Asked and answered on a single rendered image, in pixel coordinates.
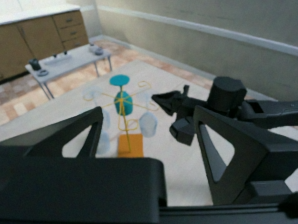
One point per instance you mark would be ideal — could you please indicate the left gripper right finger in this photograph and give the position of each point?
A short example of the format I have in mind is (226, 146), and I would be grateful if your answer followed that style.
(260, 155)

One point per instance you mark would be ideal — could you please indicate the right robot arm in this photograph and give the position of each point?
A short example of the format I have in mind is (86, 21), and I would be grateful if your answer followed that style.
(227, 96)

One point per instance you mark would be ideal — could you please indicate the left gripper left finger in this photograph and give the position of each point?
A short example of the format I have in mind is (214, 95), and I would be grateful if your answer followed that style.
(50, 140)

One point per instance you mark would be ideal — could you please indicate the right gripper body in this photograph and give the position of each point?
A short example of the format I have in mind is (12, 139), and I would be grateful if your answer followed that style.
(178, 100)

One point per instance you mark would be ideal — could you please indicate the yellow wire glass rack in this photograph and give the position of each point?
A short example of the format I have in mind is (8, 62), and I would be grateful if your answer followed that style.
(132, 142)

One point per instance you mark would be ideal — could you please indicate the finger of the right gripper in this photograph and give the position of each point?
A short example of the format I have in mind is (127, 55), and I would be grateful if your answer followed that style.
(166, 103)
(166, 110)

